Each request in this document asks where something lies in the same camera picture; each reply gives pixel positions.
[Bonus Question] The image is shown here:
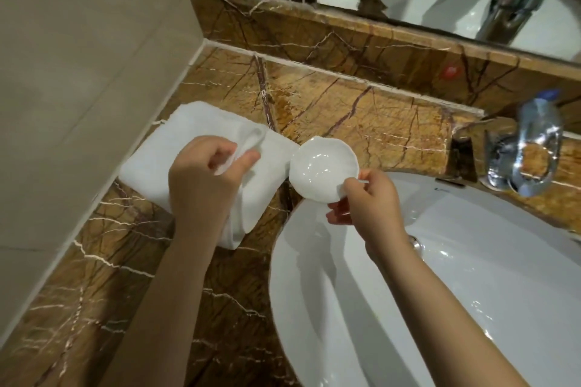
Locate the person's right hand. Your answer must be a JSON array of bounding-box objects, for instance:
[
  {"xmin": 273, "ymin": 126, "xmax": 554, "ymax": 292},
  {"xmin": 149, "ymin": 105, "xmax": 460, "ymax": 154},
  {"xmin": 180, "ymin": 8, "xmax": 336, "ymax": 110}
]
[{"xmin": 326, "ymin": 167, "xmax": 412, "ymax": 265}]

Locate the person's left hand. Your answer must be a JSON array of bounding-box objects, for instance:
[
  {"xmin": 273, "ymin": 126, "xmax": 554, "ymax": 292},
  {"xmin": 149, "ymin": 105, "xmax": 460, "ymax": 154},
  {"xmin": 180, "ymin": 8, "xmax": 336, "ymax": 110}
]
[{"xmin": 168, "ymin": 135, "xmax": 262, "ymax": 238}]

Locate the white towel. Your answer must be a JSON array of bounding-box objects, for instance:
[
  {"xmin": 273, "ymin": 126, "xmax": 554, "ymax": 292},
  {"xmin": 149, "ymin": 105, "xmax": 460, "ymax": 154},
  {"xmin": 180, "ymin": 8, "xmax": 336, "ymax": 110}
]
[{"xmin": 119, "ymin": 100, "xmax": 301, "ymax": 250}]

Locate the white soap dish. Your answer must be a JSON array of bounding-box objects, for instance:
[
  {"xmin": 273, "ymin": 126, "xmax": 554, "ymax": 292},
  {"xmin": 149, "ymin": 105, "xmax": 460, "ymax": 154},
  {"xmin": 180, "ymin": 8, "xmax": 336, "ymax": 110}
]
[{"xmin": 289, "ymin": 137, "xmax": 360, "ymax": 203}]

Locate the white sink basin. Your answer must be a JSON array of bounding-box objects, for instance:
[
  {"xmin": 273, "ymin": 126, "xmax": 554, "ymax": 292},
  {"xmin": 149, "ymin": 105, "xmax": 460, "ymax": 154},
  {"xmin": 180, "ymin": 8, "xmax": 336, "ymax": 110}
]
[{"xmin": 268, "ymin": 171, "xmax": 581, "ymax": 387}]

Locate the person's right forearm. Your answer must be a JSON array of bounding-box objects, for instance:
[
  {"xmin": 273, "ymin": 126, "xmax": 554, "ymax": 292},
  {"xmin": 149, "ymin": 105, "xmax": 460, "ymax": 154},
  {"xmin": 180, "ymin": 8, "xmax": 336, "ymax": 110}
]
[{"xmin": 365, "ymin": 235, "xmax": 530, "ymax": 387}]

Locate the person's left forearm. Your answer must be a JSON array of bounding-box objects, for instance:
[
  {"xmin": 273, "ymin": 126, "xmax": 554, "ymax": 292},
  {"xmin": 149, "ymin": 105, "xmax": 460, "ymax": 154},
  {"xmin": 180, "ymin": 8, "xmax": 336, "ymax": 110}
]
[{"xmin": 102, "ymin": 218, "xmax": 218, "ymax": 387}]

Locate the brown marble vanity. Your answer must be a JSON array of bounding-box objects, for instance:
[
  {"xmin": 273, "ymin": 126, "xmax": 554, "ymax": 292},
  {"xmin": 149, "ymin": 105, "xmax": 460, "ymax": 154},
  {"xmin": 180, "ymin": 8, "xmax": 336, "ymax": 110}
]
[{"xmin": 0, "ymin": 0, "xmax": 581, "ymax": 387}]

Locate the chrome faucet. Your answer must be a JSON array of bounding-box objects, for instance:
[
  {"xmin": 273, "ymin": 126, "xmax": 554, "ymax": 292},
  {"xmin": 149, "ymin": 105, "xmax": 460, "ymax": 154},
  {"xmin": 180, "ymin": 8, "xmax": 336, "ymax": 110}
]
[{"xmin": 451, "ymin": 89, "xmax": 565, "ymax": 197}]

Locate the wall mirror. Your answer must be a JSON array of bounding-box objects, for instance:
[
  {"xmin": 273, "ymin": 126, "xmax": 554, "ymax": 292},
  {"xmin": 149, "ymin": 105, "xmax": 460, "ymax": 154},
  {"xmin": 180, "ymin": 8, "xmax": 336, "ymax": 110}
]
[{"xmin": 316, "ymin": 0, "xmax": 581, "ymax": 63}]

